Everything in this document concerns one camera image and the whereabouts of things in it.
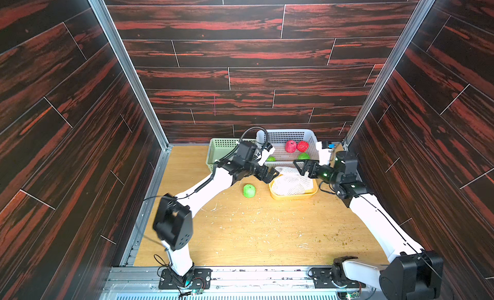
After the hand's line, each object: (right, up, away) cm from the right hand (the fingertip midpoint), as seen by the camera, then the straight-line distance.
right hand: (304, 160), depth 80 cm
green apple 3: (-23, -15, +14) cm, 31 cm away
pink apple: (+1, +9, +32) cm, 33 cm away
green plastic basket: (-42, +8, +36) cm, 56 cm away
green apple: (+7, +2, +26) cm, 27 cm away
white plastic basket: (-7, +13, +28) cm, 32 cm away
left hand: (-14, -3, +3) cm, 14 cm away
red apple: (+8, +8, +31) cm, 33 cm away
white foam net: (-2, -11, +14) cm, 17 cm away
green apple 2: (-11, +1, +24) cm, 27 cm away
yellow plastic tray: (+1, -18, +14) cm, 23 cm away
